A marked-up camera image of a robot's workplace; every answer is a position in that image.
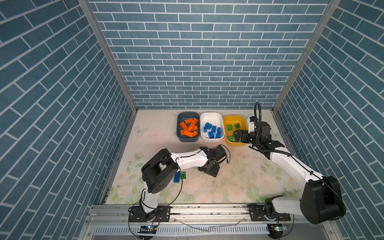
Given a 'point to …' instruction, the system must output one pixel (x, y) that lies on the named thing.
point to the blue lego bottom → (219, 130)
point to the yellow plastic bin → (233, 122)
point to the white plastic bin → (216, 119)
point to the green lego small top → (237, 126)
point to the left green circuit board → (147, 229)
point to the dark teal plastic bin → (184, 116)
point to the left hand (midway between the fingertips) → (212, 172)
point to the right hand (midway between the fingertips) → (239, 131)
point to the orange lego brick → (183, 125)
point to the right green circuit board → (275, 230)
